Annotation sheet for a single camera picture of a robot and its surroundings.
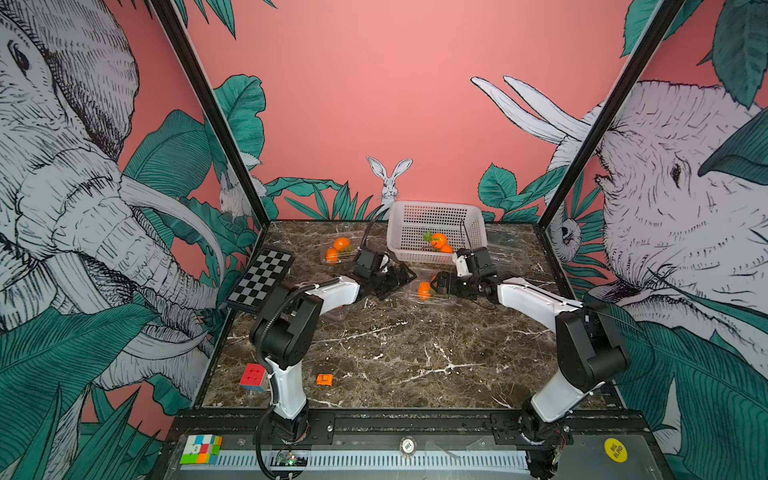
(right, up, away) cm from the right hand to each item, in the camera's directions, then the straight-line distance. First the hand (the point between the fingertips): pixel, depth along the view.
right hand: (440, 281), depth 93 cm
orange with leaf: (+2, +13, +16) cm, 21 cm away
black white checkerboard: (-60, -1, +6) cm, 60 cm away
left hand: (-9, +1, 0) cm, 9 cm away
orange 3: (-5, -3, +3) cm, 6 cm away
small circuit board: (-39, -40, -22) cm, 60 cm away
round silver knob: (-11, -34, -26) cm, 45 cm away
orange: (-34, +12, +15) cm, 39 cm away
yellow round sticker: (+40, -39, -21) cm, 60 cm away
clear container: (-1, -7, 0) cm, 7 cm away
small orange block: (-33, -26, -13) cm, 44 cm away
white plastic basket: (+1, +17, +26) cm, 31 cm away
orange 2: (-37, +8, +11) cm, 39 cm away
